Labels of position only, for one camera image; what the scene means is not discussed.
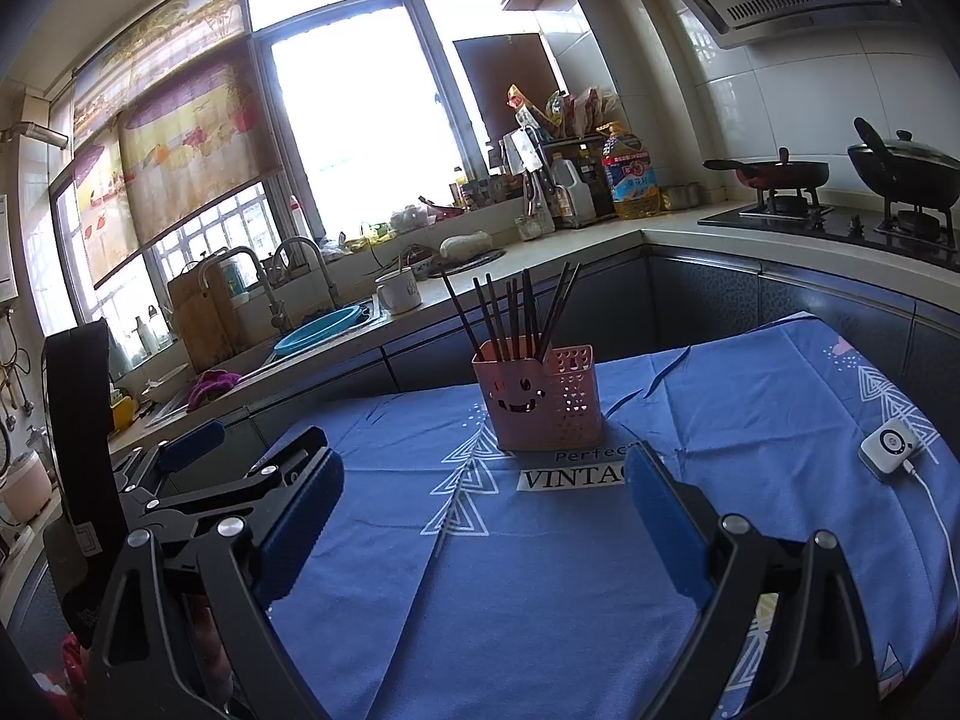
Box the thin red chopstick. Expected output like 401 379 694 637
535 262 581 362

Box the white jug bottle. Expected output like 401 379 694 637
551 153 597 227

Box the blue plastic basin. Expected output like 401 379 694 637
274 305 361 358

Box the steel sink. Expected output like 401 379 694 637
145 297 392 430

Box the blue printed tablecloth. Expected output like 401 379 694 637
268 317 958 718

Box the wooden cutting board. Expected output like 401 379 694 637
167 257 247 374

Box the small white device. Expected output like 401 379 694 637
859 418 921 481

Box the white mug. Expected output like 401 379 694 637
374 266 421 317

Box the magenta cloth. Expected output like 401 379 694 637
187 369 241 413

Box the patterned roller blind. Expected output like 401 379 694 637
55 0 280 284

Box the chrome tall faucet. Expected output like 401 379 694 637
197 244 292 338

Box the pink plastic utensil holder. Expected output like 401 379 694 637
472 337 604 454

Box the white cable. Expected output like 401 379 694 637
903 460 960 587

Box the black wok with lid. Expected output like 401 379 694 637
848 117 960 211

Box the yellow cooking oil bottle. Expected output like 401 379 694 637
601 122 662 220

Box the black gas stove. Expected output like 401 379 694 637
700 205 958 271

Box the red frying pan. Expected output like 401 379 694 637
703 148 830 190

